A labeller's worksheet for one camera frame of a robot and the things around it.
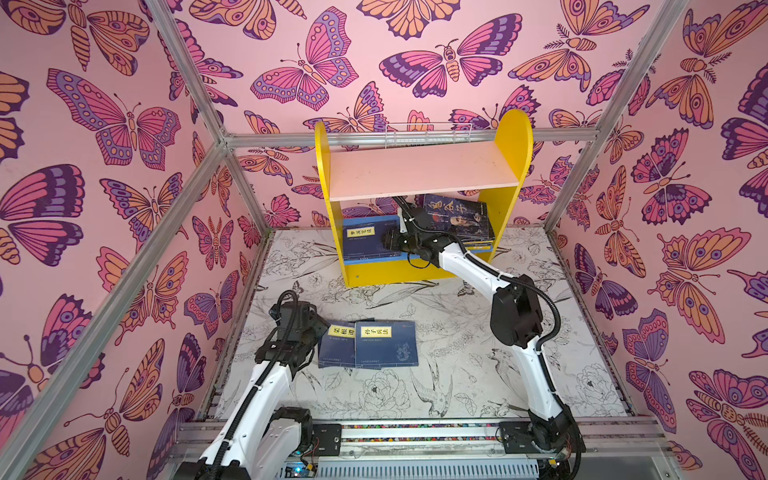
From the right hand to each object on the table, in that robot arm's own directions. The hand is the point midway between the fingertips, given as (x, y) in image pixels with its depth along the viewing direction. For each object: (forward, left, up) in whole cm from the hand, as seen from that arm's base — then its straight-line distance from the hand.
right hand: (386, 234), depth 95 cm
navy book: (-1, +8, -2) cm, 8 cm away
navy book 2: (-30, 0, -15) cm, 34 cm away
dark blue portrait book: (+3, -26, +3) cm, 27 cm away
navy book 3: (-32, +14, -14) cm, 37 cm away
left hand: (-26, +18, -8) cm, 33 cm away
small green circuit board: (-60, +20, -21) cm, 67 cm away
